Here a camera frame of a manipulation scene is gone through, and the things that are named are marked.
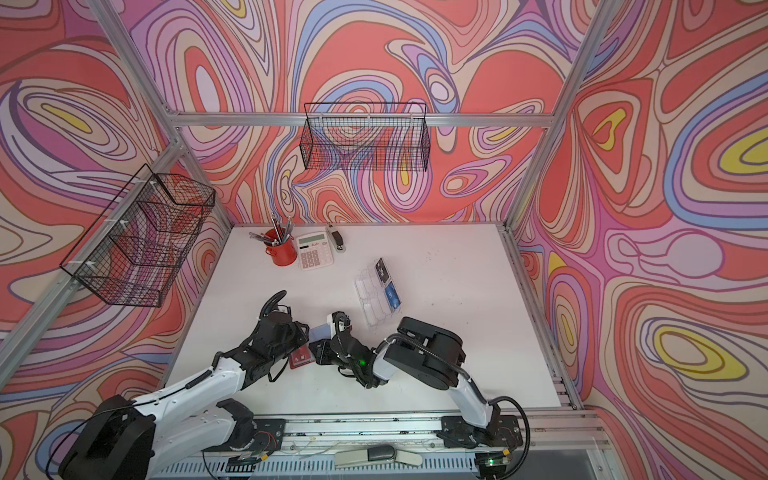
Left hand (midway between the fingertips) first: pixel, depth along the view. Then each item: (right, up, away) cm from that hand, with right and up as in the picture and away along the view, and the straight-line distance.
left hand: (315, 325), depth 87 cm
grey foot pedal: (+20, -24, -21) cm, 38 cm away
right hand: (-1, -8, 0) cm, 8 cm away
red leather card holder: (-3, -8, -2) cm, 9 cm away
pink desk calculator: (-5, +22, +21) cm, 31 cm away
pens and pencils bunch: (-17, +28, +17) cm, 37 cm away
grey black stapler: (+2, +27, +23) cm, 36 cm away
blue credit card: (+23, +9, +1) cm, 25 cm away
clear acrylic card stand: (+18, +9, +6) cm, 21 cm away
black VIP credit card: (+19, +17, +8) cm, 27 cm away
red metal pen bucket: (-16, +22, +18) cm, 32 cm away
